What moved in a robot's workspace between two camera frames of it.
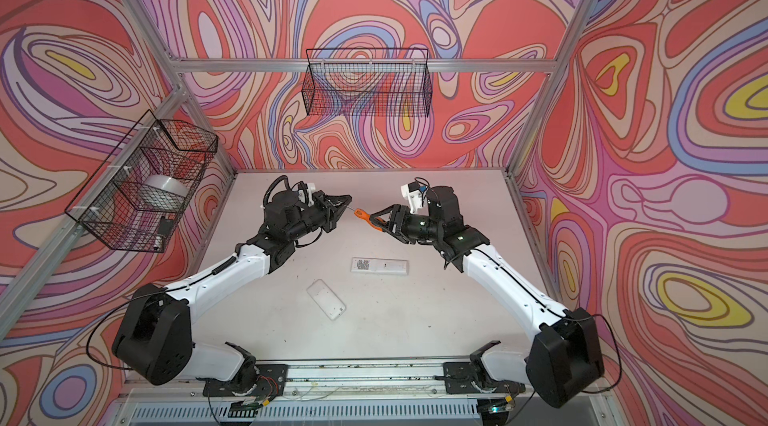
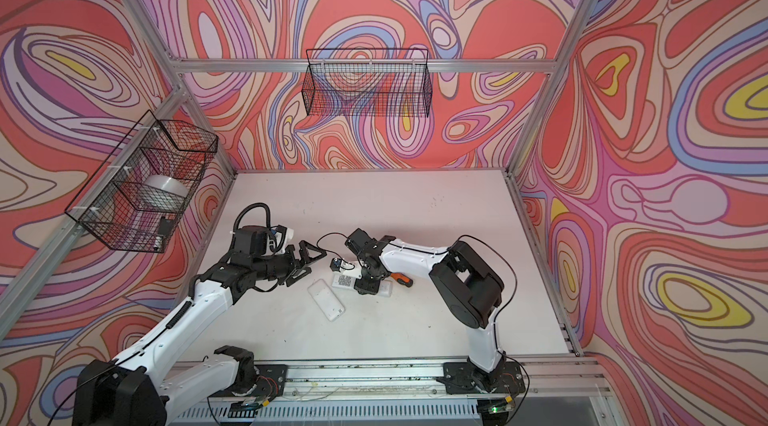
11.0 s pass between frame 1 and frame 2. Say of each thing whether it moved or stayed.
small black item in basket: stayed
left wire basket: stayed
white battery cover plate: stayed
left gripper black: moved
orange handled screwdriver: moved
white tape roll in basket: stayed
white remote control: moved
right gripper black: moved
